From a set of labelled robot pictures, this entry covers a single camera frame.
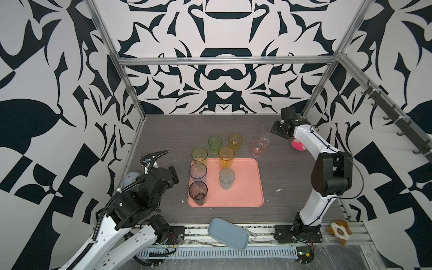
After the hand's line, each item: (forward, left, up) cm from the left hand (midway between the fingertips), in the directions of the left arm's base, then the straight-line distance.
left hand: (163, 167), depth 67 cm
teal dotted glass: (+5, -26, -21) cm, 34 cm away
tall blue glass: (+5, -12, -16) cm, 21 cm away
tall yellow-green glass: (+12, -13, -12) cm, 22 cm away
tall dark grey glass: (-3, -12, -19) cm, 23 cm away
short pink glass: (+23, -46, -21) cm, 56 cm away
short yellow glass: (+25, -33, -18) cm, 45 cm away
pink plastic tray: (-1, -37, -25) cm, 45 cm away
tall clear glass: (+29, -51, -14) cm, 60 cm away
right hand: (+28, -56, -10) cm, 63 cm away
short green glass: (+27, -21, -22) cm, 40 cm away
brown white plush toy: (-20, -74, -22) cm, 80 cm away
